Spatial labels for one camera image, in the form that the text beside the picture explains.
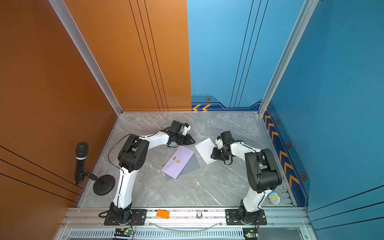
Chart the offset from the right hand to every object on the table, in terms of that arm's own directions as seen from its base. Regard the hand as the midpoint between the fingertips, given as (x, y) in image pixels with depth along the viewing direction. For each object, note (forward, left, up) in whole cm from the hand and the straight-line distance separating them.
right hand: (214, 156), depth 95 cm
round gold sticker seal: (-4, +23, +1) cm, 23 cm away
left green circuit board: (-40, +46, -2) cm, 61 cm away
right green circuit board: (-40, -15, -3) cm, 43 cm away
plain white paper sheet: (+6, +5, -1) cm, 8 cm away
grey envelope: (-6, +13, -1) cm, 15 cm away
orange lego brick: (-32, +28, 0) cm, 43 cm away
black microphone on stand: (-19, +62, +2) cm, 65 cm away
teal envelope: (+22, +32, +5) cm, 39 cm away
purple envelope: (-5, +24, 0) cm, 24 cm away
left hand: (+12, +12, +2) cm, 17 cm away
